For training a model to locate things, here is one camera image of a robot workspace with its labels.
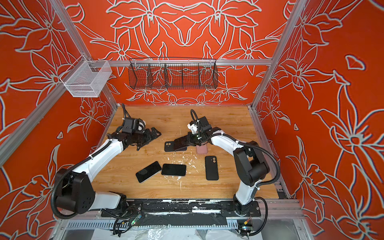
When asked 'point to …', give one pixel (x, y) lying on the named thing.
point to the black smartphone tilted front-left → (148, 172)
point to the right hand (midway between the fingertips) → (181, 141)
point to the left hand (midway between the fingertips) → (156, 135)
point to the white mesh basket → (86, 78)
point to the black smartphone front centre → (174, 169)
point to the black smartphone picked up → (170, 147)
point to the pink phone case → (202, 149)
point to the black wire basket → (172, 73)
